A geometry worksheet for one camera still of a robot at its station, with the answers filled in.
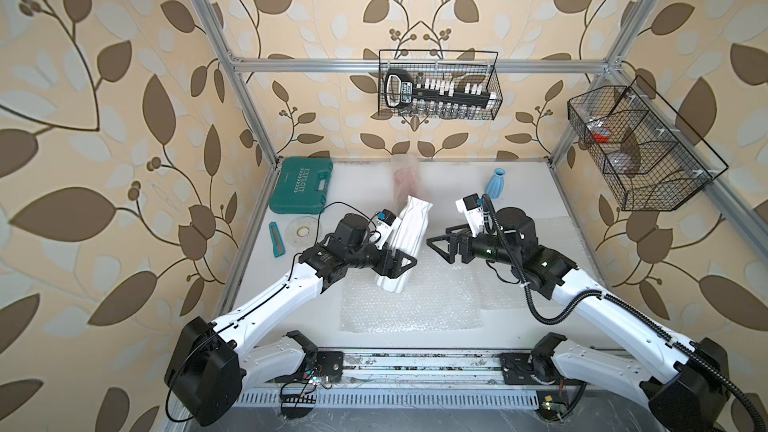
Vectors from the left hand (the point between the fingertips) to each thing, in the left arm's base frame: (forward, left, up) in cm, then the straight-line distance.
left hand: (402, 252), depth 75 cm
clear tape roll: (+18, +34, -20) cm, 43 cm away
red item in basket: (+28, -55, +14) cm, 64 cm away
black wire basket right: (+17, -61, +18) cm, 66 cm away
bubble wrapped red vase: (+35, -2, -9) cm, 37 cm away
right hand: (+2, -9, +5) cm, 10 cm away
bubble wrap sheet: (-4, -27, -18) cm, 32 cm away
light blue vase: (+31, -33, -9) cm, 46 cm away
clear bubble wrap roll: (-5, -10, -18) cm, 22 cm away
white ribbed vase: (+1, -2, +5) cm, 6 cm away
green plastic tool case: (+33, +36, -14) cm, 51 cm away
